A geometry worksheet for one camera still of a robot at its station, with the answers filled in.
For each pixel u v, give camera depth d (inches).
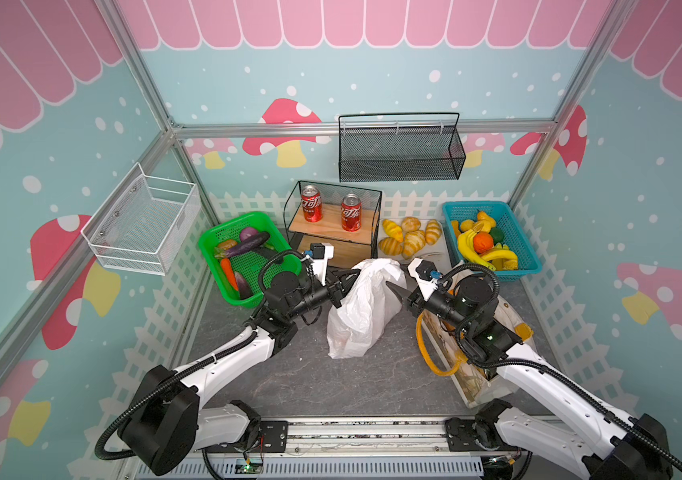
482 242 40.6
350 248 44.1
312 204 36.5
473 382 27.9
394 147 37.1
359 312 28.1
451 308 23.6
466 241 39.6
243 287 39.3
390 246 42.9
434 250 44.4
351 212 35.2
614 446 15.7
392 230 45.7
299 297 24.6
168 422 16.1
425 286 23.2
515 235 42.8
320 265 25.4
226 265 41.5
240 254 41.6
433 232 45.7
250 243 42.8
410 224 45.7
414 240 44.1
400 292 25.6
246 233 43.7
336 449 28.8
